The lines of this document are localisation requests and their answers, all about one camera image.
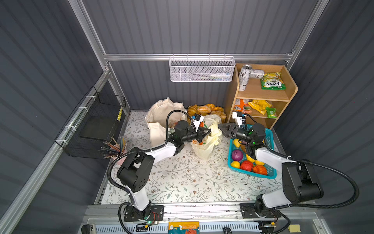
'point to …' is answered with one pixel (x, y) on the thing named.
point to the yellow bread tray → (214, 107)
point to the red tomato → (246, 165)
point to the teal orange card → (184, 227)
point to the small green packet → (271, 112)
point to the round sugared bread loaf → (222, 115)
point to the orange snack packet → (239, 106)
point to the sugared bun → (204, 109)
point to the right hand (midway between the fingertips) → (219, 130)
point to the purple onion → (237, 155)
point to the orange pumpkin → (260, 169)
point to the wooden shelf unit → (264, 91)
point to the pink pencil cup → (115, 151)
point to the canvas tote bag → (155, 119)
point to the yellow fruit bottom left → (235, 164)
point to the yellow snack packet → (260, 105)
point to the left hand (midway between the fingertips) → (210, 129)
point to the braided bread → (192, 110)
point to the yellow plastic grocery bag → (205, 149)
